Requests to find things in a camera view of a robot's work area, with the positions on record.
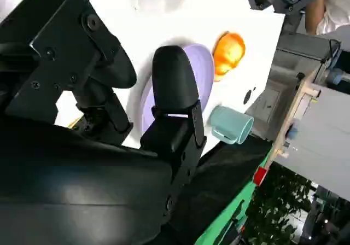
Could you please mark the lilac plate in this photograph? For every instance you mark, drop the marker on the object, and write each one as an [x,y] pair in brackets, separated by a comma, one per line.
[203,72]

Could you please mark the wooden frame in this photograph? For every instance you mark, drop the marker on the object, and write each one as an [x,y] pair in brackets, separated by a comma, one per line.
[296,102]

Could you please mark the green cloth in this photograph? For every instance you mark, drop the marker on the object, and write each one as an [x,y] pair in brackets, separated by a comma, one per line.
[218,223]

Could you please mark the black round table grommet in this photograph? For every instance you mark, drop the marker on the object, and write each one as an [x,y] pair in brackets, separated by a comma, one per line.
[247,96]

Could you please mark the orange and white bread roll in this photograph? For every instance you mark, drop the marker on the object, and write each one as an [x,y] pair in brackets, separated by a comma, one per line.
[229,53]

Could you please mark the red block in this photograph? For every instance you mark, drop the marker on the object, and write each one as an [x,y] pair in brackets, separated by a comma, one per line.
[260,175]

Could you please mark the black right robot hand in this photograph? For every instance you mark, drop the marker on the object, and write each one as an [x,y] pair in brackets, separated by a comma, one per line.
[82,187]

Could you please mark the green leafy plants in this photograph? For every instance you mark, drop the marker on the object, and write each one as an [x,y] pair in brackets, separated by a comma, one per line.
[276,209]

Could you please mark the black cloth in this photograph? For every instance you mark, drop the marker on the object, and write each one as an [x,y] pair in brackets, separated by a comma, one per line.
[224,174]

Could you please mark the pale green mug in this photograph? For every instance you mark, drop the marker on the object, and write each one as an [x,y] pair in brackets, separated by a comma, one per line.
[229,120]

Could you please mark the grey cabinet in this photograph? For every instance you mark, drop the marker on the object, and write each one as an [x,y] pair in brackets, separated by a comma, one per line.
[322,141]

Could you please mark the person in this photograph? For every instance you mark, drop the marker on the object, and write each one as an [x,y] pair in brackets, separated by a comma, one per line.
[314,12]

